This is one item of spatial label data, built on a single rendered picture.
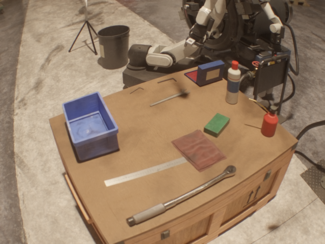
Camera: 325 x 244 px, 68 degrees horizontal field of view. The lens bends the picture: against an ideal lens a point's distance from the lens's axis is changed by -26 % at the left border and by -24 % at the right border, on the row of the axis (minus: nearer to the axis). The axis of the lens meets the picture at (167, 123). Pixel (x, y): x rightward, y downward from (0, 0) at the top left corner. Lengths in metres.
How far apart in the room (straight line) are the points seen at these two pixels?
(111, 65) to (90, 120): 1.39
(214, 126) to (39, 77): 2.11
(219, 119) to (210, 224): 0.48
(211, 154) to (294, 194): 0.79
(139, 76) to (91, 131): 1.02
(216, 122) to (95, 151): 0.53
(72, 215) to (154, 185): 0.69
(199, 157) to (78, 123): 0.59
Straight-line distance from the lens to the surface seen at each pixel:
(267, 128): 1.36
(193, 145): 1.25
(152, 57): 2.28
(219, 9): 2.00
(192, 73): 1.74
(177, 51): 2.25
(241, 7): 2.22
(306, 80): 3.07
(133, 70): 2.39
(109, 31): 2.91
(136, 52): 2.35
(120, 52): 2.72
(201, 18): 1.84
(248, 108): 1.53
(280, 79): 2.15
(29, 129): 2.34
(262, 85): 1.99
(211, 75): 1.63
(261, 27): 2.72
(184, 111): 1.45
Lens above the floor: 1.35
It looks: 40 degrees down
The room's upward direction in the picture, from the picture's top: straight up
